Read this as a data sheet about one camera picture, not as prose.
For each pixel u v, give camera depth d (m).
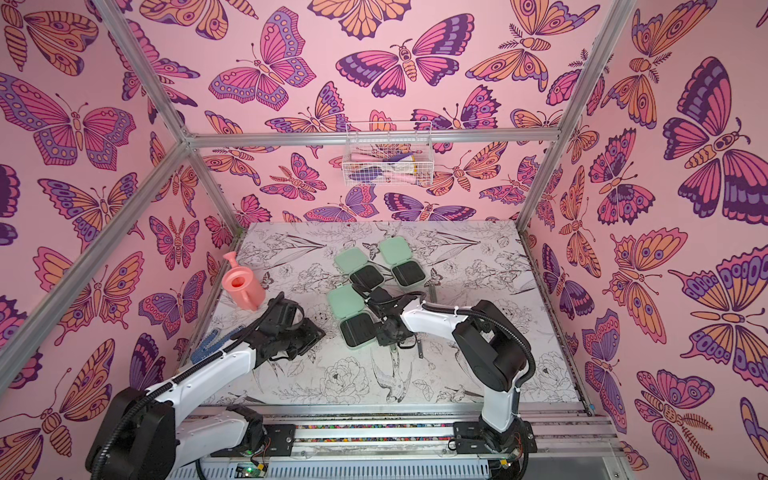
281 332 0.67
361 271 1.06
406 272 1.06
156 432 0.40
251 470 0.72
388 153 0.95
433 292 1.00
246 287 0.90
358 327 0.92
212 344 0.90
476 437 0.73
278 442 0.74
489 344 0.49
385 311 0.72
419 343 0.90
